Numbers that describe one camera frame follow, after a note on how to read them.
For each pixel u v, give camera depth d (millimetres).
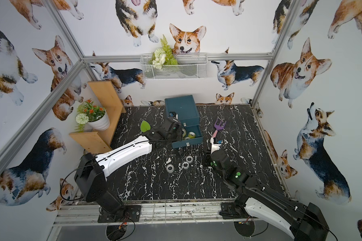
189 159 926
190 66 926
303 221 406
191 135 926
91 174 429
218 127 1095
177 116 766
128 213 732
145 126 1099
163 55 782
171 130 636
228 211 737
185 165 901
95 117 935
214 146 691
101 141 855
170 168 882
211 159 580
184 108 909
